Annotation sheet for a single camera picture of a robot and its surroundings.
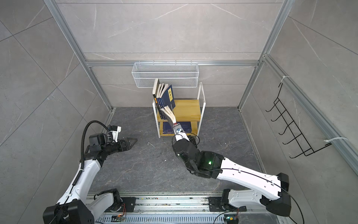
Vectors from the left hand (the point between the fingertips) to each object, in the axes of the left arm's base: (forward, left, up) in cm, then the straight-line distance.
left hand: (133, 139), depth 80 cm
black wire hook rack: (+1, -83, +14) cm, 84 cm away
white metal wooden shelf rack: (+14, -33, +5) cm, 36 cm away
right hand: (-7, -28, +13) cm, 32 cm away
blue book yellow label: (+20, -21, +13) cm, 31 cm away
